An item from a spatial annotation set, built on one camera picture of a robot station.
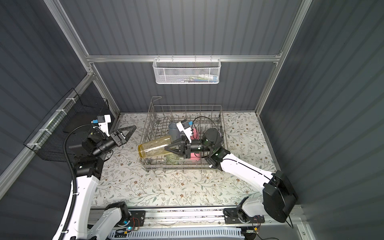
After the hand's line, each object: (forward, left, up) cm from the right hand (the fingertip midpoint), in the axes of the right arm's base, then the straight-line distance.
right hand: (167, 152), depth 59 cm
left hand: (+11, +16, +2) cm, 19 cm away
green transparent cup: (+13, +4, -31) cm, 33 cm away
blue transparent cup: (+27, +4, -21) cm, 35 cm away
